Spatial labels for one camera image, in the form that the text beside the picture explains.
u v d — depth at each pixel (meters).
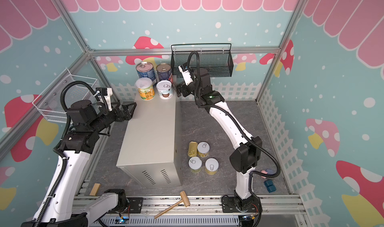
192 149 0.91
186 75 0.64
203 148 0.89
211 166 0.81
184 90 0.67
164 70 0.71
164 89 0.71
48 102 0.65
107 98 0.56
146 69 0.71
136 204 0.75
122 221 0.72
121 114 0.58
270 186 0.79
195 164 0.83
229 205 0.74
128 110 0.59
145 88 0.68
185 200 0.75
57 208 0.37
